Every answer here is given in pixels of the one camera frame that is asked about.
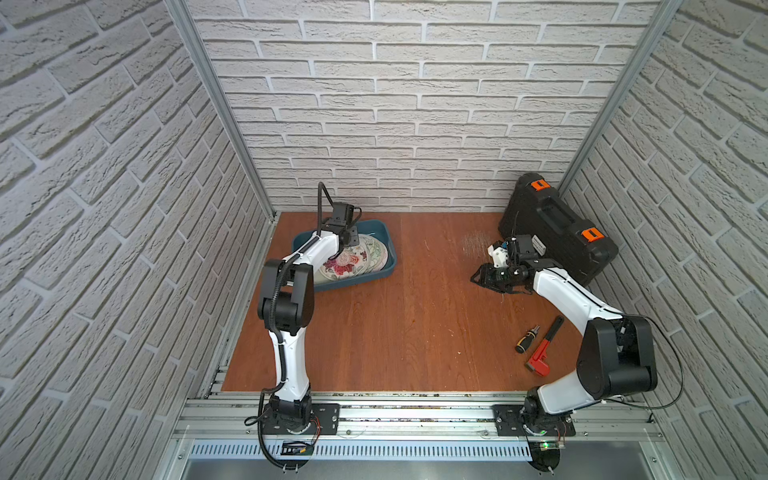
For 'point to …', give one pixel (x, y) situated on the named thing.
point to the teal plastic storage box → (370, 227)
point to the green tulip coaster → (378, 255)
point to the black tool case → (560, 231)
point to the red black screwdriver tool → (539, 362)
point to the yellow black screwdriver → (526, 340)
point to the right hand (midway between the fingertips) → (480, 279)
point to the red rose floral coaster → (351, 262)
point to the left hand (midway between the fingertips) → (351, 230)
